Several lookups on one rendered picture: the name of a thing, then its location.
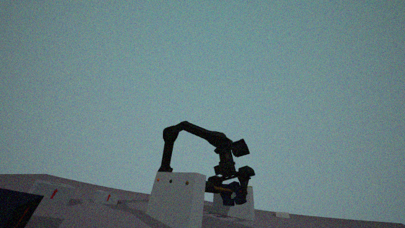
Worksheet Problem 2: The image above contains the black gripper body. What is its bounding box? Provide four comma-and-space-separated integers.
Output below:
208, 157, 255, 184

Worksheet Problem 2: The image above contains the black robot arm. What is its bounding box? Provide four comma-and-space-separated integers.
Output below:
158, 121, 250, 176

